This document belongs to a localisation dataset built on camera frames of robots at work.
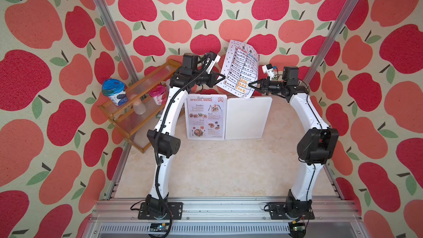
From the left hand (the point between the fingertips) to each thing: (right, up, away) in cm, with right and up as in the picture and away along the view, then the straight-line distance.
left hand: (226, 79), depth 76 cm
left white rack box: (-10, -18, +13) cm, 24 cm away
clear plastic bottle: (-47, -13, +12) cm, 50 cm away
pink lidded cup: (-37, -5, +13) cm, 39 cm away
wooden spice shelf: (-59, -20, +36) cm, 72 cm away
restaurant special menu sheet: (-10, -17, +12) cm, 23 cm away
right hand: (+12, -3, +5) cm, 14 cm away
